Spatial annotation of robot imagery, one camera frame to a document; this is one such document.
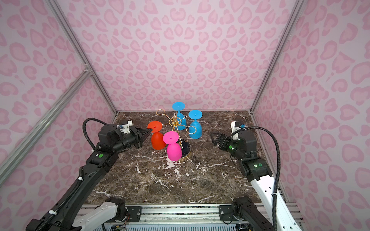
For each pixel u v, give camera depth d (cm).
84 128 55
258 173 47
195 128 83
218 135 62
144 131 69
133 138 62
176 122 75
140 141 64
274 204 41
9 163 51
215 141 62
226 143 61
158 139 76
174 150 74
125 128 68
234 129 63
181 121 76
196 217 73
